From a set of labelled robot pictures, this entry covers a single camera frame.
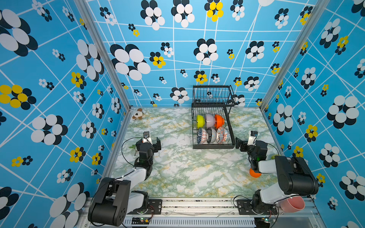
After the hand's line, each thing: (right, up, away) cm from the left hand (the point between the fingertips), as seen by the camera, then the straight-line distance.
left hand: (151, 137), depth 89 cm
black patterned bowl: (+39, +1, +2) cm, 39 cm away
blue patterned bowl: (+32, +1, +3) cm, 33 cm away
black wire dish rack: (+47, +29, +33) cm, 64 cm away
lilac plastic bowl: (+39, +11, +9) cm, 41 cm away
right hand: (+62, -1, +5) cm, 62 cm away
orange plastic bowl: (+46, +10, +13) cm, 49 cm away
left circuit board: (-1, -41, -16) cm, 44 cm away
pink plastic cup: (+73, -29, -22) cm, 82 cm away
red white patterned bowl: (+48, 0, +11) cm, 49 cm away
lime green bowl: (+32, +10, +10) cm, 35 cm away
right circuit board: (+60, -40, -19) cm, 75 cm away
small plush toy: (-16, +16, +23) cm, 33 cm away
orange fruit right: (+63, -21, -8) cm, 66 cm away
